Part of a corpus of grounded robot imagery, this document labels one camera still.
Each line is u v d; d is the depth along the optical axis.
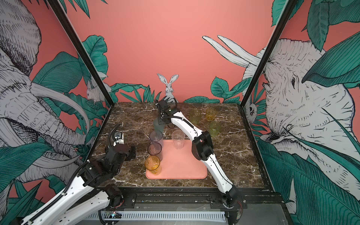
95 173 0.48
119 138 0.61
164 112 0.73
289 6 0.69
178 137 1.01
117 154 0.52
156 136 0.96
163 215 0.70
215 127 1.04
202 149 0.61
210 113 1.11
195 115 1.08
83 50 0.87
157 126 1.01
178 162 0.90
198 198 0.75
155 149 0.87
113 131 1.04
